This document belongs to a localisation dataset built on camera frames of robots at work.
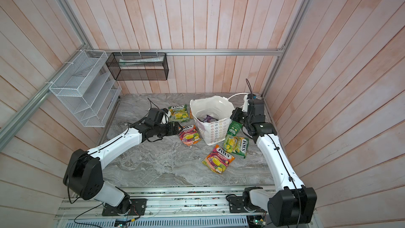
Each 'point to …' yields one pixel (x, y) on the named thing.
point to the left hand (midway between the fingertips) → (177, 132)
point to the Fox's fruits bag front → (219, 160)
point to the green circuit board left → (120, 222)
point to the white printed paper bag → (212, 116)
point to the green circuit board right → (257, 221)
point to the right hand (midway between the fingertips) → (232, 109)
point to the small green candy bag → (233, 128)
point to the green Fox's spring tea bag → (179, 113)
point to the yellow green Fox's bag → (237, 145)
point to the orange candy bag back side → (191, 114)
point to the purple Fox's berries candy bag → (210, 119)
